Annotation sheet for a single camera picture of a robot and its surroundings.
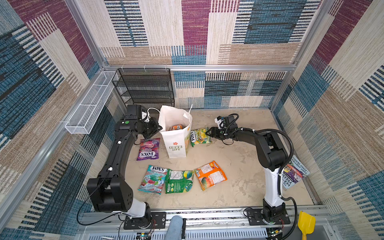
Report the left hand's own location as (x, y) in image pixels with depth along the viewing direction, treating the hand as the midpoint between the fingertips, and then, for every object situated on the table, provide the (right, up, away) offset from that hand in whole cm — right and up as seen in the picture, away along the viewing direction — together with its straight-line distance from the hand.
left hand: (162, 124), depth 80 cm
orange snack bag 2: (+25, -28, +5) cm, 38 cm away
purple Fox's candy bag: (-12, -16, +17) cm, 26 cm away
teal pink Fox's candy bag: (-5, -31, +3) cm, 31 cm away
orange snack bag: (+6, -2, +14) cm, 16 cm away
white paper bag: (+7, -9, +3) cm, 12 cm away
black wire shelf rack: (-18, +28, +28) cm, 43 cm away
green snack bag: (+8, -31, +3) cm, 32 cm away
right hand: (+27, -7, +21) cm, 35 cm away
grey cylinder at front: (+8, -47, -11) cm, 49 cm away
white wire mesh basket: (-35, +2, -10) cm, 36 cm away
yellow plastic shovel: (+70, -47, -8) cm, 84 cm away
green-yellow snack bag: (+20, -8, +22) cm, 31 cm away
